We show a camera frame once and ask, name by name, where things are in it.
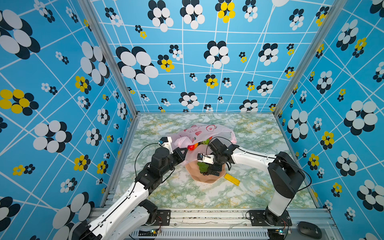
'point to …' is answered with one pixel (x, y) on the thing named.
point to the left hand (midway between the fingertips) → (189, 148)
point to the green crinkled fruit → (205, 142)
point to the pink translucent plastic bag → (200, 132)
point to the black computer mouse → (310, 230)
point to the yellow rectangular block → (232, 179)
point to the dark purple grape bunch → (204, 173)
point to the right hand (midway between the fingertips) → (211, 163)
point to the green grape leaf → (203, 166)
